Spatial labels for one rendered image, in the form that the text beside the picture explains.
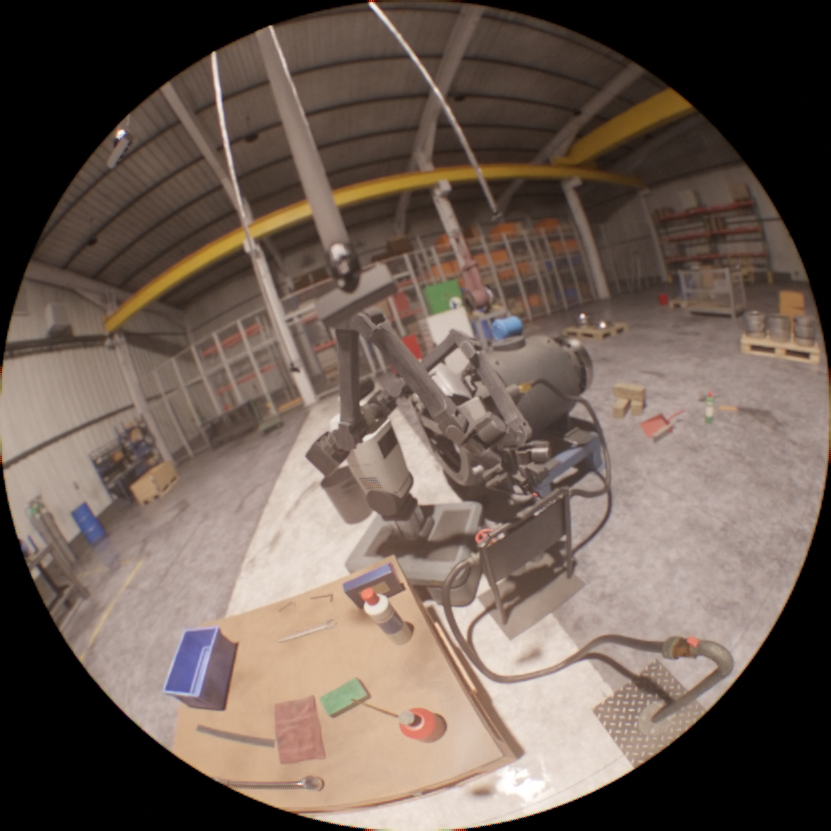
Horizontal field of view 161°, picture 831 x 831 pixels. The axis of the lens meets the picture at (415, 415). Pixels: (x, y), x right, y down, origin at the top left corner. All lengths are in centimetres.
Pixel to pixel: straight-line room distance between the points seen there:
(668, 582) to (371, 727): 123
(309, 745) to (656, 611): 126
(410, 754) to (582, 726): 63
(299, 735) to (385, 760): 24
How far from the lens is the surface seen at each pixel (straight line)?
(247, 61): 814
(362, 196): 958
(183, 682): 129
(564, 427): 201
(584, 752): 123
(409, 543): 144
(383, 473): 120
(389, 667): 89
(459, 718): 79
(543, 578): 149
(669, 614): 142
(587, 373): 205
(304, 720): 93
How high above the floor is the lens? 122
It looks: 18 degrees down
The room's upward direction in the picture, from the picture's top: 20 degrees counter-clockwise
